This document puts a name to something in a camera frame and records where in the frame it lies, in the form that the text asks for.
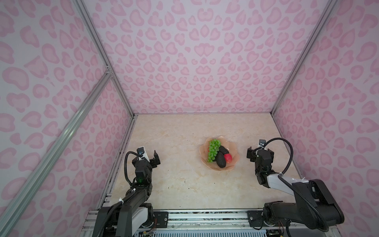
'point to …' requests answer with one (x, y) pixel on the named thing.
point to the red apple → (228, 157)
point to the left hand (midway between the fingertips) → (147, 150)
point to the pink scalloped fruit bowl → (230, 146)
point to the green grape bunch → (214, 147)
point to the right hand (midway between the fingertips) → (260, 147)
